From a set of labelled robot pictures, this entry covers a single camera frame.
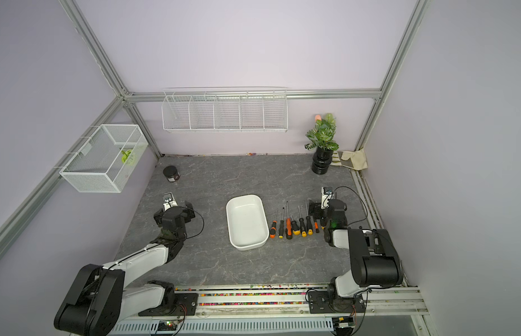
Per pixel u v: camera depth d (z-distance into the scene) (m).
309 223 0.94
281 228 0.91
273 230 0.90
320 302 0.74
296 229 0.89
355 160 1.20
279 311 0.74
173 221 0.66
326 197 0.80
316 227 0.92
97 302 0.41
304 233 0.89
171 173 1.08
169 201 0.73
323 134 0.91
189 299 0.76
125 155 0.81
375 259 0.46
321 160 1.06
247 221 0.94
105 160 0.81
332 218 0.73
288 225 0.92
